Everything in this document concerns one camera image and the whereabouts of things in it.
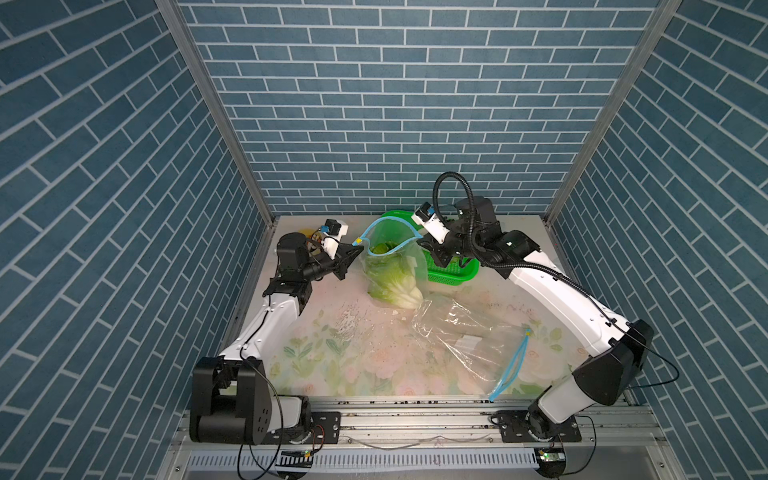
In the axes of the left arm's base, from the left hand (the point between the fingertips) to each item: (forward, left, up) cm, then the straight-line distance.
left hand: (368, 249), depth 79 cm
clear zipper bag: (+5, -8, +2) cm, 10 cm away
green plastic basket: (+5, -27, -17) cm, 32 cm away
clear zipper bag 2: (-19, -35, -25) cm, 47 cm away
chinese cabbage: (-6, -9, -12) cm, 16 cm away
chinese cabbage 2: (-4, -6, -3) cm, 8 cm away
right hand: (-1, -15, +5) cm, 16 cm away
